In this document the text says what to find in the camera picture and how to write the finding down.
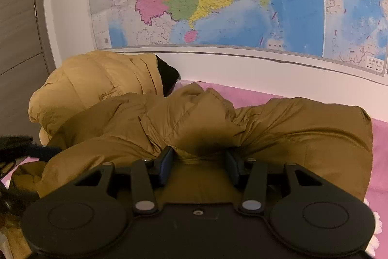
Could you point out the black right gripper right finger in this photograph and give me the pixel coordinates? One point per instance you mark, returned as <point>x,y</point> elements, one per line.
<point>249,177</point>

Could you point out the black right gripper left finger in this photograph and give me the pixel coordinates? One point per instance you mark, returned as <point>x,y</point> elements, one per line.
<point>148,175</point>

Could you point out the brown puffer jacket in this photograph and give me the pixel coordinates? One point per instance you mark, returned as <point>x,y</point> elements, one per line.
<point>105,106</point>

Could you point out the grey wooden door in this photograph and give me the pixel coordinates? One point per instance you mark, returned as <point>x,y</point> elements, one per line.
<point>26,62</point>

